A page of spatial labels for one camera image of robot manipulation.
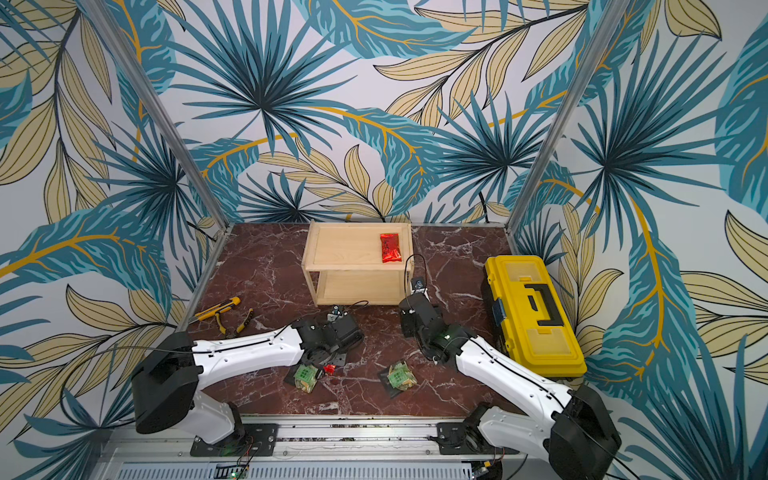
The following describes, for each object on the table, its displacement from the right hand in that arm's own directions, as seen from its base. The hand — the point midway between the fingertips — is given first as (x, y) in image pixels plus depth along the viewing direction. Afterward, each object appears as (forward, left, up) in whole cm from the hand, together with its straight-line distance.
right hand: (415, 309), depth 82 cm
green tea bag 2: (-14, +4, -13) cm, 20 cm away
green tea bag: (-13, +31, -13) cm, 36 cm away
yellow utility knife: (+8, +61, -11) cm, 62 cm away
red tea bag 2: (+14, +6, +10) cm, 18 cm away
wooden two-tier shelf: (+9, +19, +8) cm, 23 cm away
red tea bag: (-10, +25, -15) cm, 31 cm away
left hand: (-9, +23, -9) cm, 26 cm away
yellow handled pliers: (+1, +58, -12) cm, 59 cm away
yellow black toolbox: (-4, -30, +3) cm, 30 cm away
